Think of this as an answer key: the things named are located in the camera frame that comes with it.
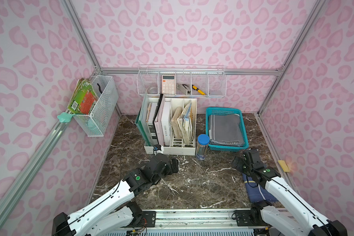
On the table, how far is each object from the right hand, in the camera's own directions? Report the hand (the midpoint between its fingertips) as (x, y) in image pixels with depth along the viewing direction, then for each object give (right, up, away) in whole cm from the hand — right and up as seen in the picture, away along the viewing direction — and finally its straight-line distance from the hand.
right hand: (238, 162), depth 84 cm
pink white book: (-44, +23, -2) cm, 49 cm away
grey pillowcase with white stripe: (-3, +18, +16) cm, 24 cm away
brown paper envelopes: (-33, +21, +1) cm, 39 cm away
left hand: (-38, +3, -9) cm, 39 cm away
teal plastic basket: (+1, +6, +6) cm, 9 cm away
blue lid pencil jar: (-21, +13, -4) cm, 25 cm away
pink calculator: (-41, +48, +11) cm, 64 cm away
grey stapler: (-31, +46, +12) cm, 56 cm away
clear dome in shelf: (-52, +44, +12) cm, 69 cm away
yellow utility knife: (-22, +44, +13) cm, 51 cm away
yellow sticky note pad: (+33, -5, +10) cm, 35 cm away
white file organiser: (-35, +7, +16) cm, 39 cm away
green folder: (-53, +23, -9) cm, 59 cm away
